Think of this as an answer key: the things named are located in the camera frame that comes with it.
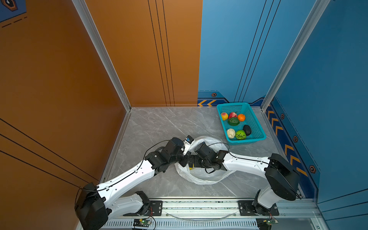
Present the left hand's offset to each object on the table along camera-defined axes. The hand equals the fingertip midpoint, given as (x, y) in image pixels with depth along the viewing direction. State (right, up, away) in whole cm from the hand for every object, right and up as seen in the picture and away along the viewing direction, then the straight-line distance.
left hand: (191, 151), depth 78 cm
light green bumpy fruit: (+34, +7, +18) cm, 39 cm away
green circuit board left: (-25, -34, -7) cm, 43 cm away
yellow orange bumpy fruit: (+26, +20, +30) cm, 45 cm away
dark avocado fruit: (+40, +11, +22) cm, 47 cm away
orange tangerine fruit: (+39, +19, +31) cm, 53 cm away
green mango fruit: (+32, +16, +27) cm, 45 cm away
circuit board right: (+39, -33, -8) cm, 52 cm away
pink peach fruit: (+32, +21, +31) cm, 49 cm away
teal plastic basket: (+45, +9, +18) cm, 50 cm away
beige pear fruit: (+28, +8, +19) cm, 34 cm away
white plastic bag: (+8, -16, +7) cm, 19 cm away
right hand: (+1, -8, +6) cm, 10 cm away
